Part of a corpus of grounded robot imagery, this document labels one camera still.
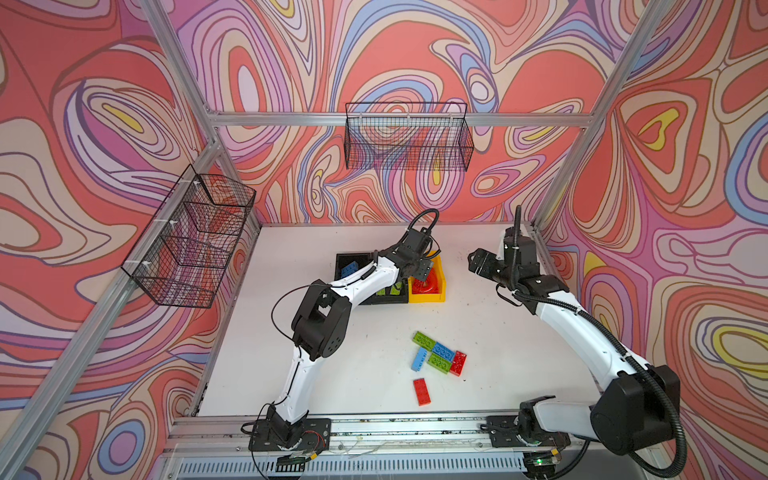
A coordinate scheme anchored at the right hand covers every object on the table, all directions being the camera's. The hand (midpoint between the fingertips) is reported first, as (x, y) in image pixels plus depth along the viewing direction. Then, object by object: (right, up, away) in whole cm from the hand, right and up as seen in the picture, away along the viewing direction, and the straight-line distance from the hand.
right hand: (483, 266), depth 84 cm
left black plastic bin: (-42, +2, +17) cm, 46 cm away
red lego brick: (-8, -27, -2) cm, 28 cm away
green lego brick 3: (-17, -23, +4) cm, 29 cm away
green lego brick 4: (-13, -28, 0) cm, 31 cm away
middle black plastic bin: (-27, -11, +14) cm, 32 cm away
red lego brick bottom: (-18, -34, -4) cm, 39 cm away
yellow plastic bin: (-13, -11, +12) cm, 21 cm away
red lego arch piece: (-13, -7, +14) cm, 20 cm away
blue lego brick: (-11, -25, +2) cm, 28 cm away
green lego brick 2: (-30, -9, +15) cm, 34 cm away
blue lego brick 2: (-18, -27, 0) cm, 32 cm away
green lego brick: (-25, -9, +15) cm, 30 cm away
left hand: (-16, +2, +11) cm, 20 cm away
